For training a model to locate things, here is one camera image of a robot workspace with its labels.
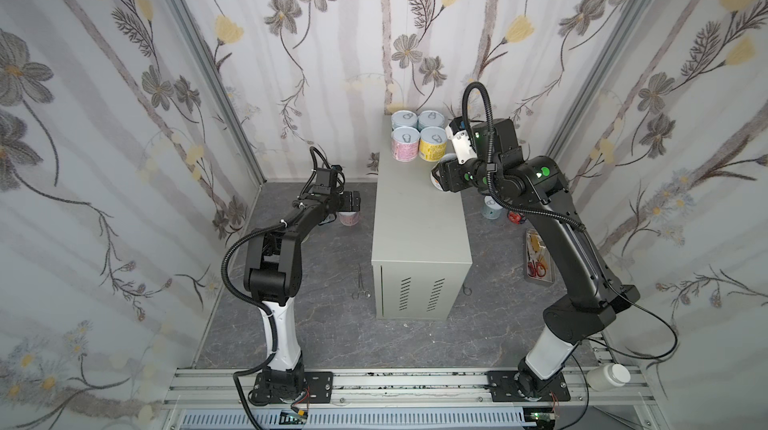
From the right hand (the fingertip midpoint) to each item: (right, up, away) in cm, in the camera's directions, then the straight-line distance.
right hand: (450, 158), depth 66 cm
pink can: (-28, -15, +38) cm, 49 cm away
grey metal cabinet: (-7, -22, -7) cm, 24 cm away
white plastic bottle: (+38, -51, +2) cm, 63 cm away
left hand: (-29, -5, +34) cm, 45 cm away
